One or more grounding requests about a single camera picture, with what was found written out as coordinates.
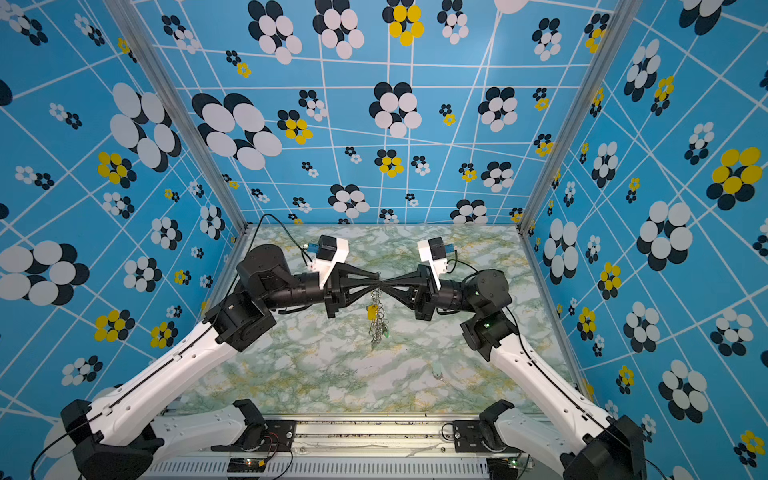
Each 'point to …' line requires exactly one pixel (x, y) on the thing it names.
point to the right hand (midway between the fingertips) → (385, 291)
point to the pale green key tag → (437, 369)
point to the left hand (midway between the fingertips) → (378, 280)
